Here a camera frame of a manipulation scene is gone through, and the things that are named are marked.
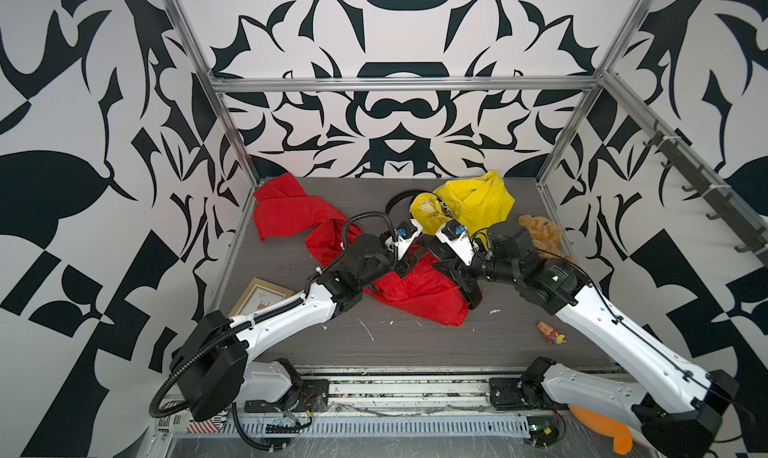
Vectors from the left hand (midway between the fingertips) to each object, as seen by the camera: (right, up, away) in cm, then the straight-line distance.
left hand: (415, 231), depth 75 cm
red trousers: (+2, -15, +3) cm, 15 cm away
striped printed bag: (-52, -43, -6) cm, 68 cm away
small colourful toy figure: (+37, -28, +7) cm, 47 cm away
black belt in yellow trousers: (+13, +7, +30) cm, 34 cm away
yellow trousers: (+25, +8, +30) cm, 40 cm away
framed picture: (-45, -20, +15) cm, 51 cm away
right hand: (+5, -5, -5) cm, 8 cm away
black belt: (+3, -4, -8) cm, 9 cm away
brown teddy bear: (+43, -3, +20) cm, 47 cm away
